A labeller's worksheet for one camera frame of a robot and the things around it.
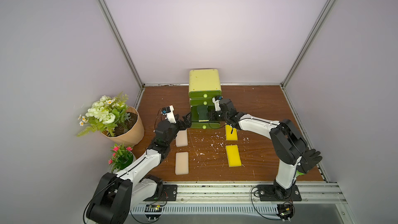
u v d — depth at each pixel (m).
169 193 0.73
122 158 0.76
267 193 0.73
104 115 0.66
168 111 0.71
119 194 0.40
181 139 0.90
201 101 0.94
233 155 0.85
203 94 0.90
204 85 0.93
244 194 0.75
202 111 0.94
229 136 0.92
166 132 0.62
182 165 0.81
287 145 0.50
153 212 0.71
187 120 0.74
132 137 0.78
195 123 0.95
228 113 0.72
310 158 0.83
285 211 0.70
